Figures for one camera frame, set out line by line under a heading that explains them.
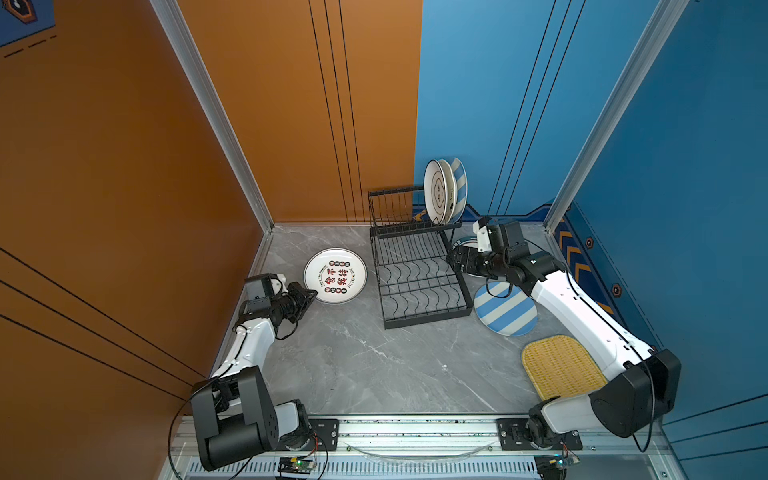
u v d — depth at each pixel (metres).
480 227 0.72
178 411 0.40
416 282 1.00
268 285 0.71
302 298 0.76
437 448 0.73
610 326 0.45
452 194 0.81
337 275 0.92
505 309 0.96
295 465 0.71
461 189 0.85
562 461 0.70
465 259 0.70
